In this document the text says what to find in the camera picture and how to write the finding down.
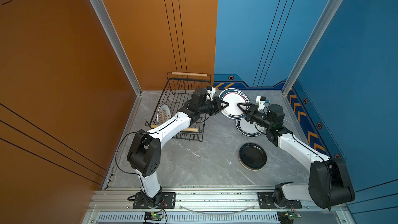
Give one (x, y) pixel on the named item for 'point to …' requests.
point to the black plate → (252, 156)
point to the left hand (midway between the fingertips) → (230, 103)
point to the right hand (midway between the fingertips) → (236, 107)
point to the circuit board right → (286, 217)
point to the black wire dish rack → (178, 94)
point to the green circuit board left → (157, 216)
